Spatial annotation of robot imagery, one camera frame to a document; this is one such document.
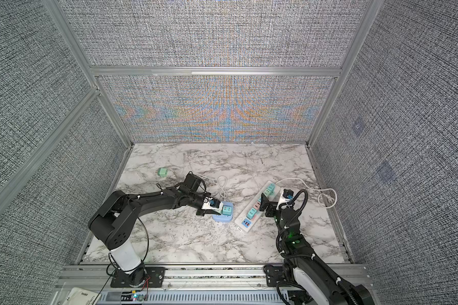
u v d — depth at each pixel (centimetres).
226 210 84
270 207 73
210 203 73
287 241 65
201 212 78
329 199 98
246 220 86
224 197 95
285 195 70
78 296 69
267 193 90
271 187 92
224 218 87
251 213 83
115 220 47
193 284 73
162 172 103
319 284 50
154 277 73
